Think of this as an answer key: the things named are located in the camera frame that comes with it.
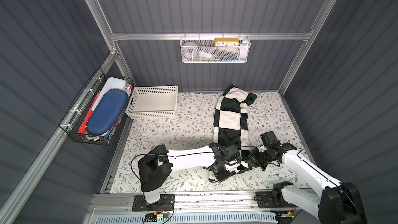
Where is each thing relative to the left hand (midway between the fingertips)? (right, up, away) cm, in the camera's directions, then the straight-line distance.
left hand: (224, 179), depth 76 cm
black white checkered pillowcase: (+8, +24, +24) cm, 35 cm away
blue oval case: (-53, +34, -8) cm, 63 cm away
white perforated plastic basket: (-48, +40, +40) cm, 74 cm away
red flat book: (-62, +26, -10) cm, 68 cm away
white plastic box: (-57, +48, +1) cm, 74 cm away
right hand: (+13, +8, +5) cm, 16 cm away
